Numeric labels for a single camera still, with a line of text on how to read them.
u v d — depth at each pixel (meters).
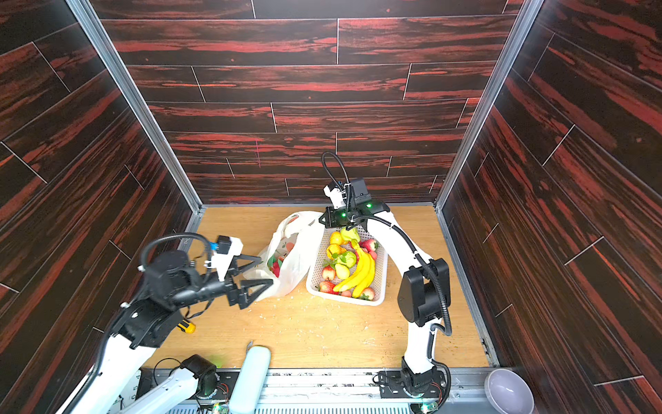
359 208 0.66
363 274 0.91
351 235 0.98
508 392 0.71
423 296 0.49
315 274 0.89
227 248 0.52
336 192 0.78
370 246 0.99
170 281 0.46
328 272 0.93
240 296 0.52
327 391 0.73
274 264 0.74
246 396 0.70
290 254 0.81
